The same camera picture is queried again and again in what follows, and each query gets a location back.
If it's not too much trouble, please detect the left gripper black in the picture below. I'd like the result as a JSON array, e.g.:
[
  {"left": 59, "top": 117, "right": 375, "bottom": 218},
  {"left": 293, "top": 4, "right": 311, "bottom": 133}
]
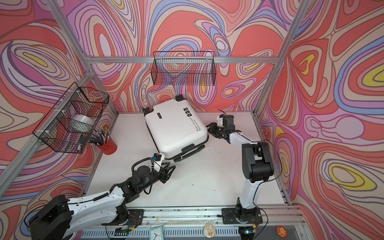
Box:
[{"left": 136, "top": 162, "right": 176, "bottom": 194}]

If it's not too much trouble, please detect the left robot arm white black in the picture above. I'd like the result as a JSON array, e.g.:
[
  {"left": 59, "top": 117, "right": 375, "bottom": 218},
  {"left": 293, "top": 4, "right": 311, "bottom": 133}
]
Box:
[{"left": 29, "top": 165, "right": 176, "bottom": 240}]

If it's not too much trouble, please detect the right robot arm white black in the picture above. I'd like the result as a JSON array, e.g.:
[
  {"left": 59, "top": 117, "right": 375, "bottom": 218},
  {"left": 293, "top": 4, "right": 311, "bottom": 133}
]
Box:
[{"left": 207, "top": 123, "right": 275, "bottom": 226}]

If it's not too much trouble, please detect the red pen cup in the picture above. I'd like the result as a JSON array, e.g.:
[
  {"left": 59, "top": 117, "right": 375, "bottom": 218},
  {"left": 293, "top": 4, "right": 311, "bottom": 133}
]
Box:
[{"left": 89, "top": 128, "right": 118, "bottom": 155}]

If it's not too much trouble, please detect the small white clock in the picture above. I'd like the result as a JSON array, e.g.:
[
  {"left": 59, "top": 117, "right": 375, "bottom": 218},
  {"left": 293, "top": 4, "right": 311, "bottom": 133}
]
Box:
[{"left": 149, "top": 227, "right": 164, "bottom": 240}]

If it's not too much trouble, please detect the round food badge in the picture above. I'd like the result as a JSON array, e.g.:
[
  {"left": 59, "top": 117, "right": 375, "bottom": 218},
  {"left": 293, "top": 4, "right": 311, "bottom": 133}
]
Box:
[{"left": 203, "top": 223, "right": 216, "bottom": 238}]

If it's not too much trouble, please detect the red round sticker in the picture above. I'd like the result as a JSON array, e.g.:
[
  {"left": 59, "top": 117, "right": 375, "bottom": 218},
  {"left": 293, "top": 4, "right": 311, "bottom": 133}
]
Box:
[{"left": 276, "top": 226, "right": 288, "bottom": 239}]

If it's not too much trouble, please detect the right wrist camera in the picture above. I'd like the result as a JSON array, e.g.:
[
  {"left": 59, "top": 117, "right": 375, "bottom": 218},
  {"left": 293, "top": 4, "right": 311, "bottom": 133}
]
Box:
[{"left": 217, "top": 114, "right": 235, "bottom": 128}]

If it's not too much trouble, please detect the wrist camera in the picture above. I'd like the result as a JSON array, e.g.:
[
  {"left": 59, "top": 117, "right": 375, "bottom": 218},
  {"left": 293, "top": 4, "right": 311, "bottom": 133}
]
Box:
[
  {"left": 217, "top": 114, "right": 235, "bottom": 128},
  {"left": 151, "top": 153, "right": 165, "bottom": 174}
]

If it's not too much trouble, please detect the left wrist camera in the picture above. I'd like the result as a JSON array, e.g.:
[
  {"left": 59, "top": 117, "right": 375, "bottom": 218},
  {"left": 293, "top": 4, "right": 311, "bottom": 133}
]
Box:
[{"left": 151, "top": 153, "right": 165, "bottom": 174}]

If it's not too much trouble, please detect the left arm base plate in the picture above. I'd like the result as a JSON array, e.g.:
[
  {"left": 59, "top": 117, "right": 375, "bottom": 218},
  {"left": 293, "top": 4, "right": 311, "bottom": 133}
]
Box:
[{"left": 102, "top": 209, "right": 145, "bottom": 227}]

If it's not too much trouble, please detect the black wire basket on back wall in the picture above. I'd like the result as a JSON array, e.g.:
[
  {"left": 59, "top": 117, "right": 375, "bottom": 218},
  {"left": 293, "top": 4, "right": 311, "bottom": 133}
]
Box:
[{"left": 151, "top": 51, "right": 217, "bottom": 86}]

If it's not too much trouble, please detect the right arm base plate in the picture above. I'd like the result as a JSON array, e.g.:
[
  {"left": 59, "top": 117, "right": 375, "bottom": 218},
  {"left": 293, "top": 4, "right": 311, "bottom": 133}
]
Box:
[{"left": 220, "top": 208, "right": 263, "bottom": 226}]

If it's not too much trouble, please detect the black wire basket on left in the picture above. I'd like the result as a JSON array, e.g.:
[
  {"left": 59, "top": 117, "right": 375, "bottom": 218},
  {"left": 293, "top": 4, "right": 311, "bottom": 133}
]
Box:
[{"left": 33, "top": 83, "right": 110, "bottom": 154}]

